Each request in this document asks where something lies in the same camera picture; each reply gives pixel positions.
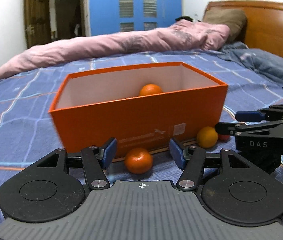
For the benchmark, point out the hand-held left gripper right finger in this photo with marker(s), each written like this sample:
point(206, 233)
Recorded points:
point(177, 153)

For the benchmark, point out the grey-blue blanket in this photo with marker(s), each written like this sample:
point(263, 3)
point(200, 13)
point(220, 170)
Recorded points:
point(269, 65)

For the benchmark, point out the dimpled orange tangerine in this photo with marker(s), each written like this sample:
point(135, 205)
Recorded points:
point(138, 160)

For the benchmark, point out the blue plaid bedsheet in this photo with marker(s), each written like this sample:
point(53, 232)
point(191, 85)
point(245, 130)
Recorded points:
point(19, 110)

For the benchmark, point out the orange cardboard box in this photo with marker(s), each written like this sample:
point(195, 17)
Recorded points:
point(131, 120)

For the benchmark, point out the blue wardrobe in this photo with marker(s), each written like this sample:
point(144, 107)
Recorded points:
point(134, 5)

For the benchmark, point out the brown pillow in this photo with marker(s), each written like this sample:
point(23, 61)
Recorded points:
point(225, 22)

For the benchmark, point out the pink quilt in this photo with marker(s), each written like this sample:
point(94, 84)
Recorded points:
point(106, 45)

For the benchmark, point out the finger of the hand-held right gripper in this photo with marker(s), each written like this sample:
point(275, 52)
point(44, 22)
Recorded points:
point(225, 128)
point(249, 116)

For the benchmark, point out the large orange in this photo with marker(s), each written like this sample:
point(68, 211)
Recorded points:
point(151, 90)

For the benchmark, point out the dark clothing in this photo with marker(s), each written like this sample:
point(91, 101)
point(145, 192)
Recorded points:
point(185, 18)

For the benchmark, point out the yellowish tangerine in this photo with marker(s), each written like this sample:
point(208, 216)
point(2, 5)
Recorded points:
point(207, 137)

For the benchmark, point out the red tomato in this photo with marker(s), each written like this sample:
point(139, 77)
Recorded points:
point(224, 137)

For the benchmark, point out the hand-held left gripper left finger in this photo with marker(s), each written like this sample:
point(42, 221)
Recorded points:
point(110, 152)

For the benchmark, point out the wooden headboard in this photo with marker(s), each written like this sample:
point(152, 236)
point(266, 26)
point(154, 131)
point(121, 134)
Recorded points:
point(276, 27)

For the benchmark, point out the brown wooden door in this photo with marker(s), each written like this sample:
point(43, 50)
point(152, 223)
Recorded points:
point(36, 12)

